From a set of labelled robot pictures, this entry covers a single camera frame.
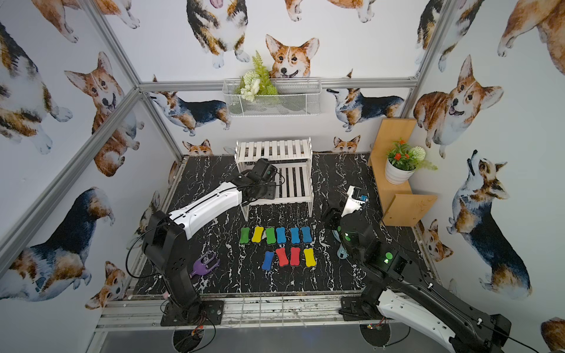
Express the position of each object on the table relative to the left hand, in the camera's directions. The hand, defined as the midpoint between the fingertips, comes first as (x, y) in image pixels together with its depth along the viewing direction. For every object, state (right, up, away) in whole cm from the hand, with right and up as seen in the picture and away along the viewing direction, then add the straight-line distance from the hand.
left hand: (266, 183), depth 90 cm
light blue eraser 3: (+17, -21, +1) cm, 27 cm away
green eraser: (-9, -21, +1) cm, 23 cm away
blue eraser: (+1, -30, -5) cm, 30 cm away
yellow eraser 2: (+18, -29, -4) cm, 34 cm away
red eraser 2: (+12, -29, -5) cm, 32 cm away
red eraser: (+7, -29, -5) cm, 31 cm away
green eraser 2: (+2, -23, +1) cm, 23 cm away
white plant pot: (+55, +3, +5) cm, 55 cm away
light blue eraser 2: (+12, -22, +1) cm, 25 cm away
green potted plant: (+59, +10, +1) cm, 60 cm away
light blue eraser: (+6, -23, +1) cm, 23 cm away
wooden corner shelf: (+51, -8, -8) cm, 52 cm away
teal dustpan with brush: (+30, -26, -6) cm, 40 cm away
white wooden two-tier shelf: (+11, +10, -6) cm, 16 cm away
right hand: (+25, -3, -21) cm, 33 cm away
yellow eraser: (-4, -21, +2) cm, 22 cm away
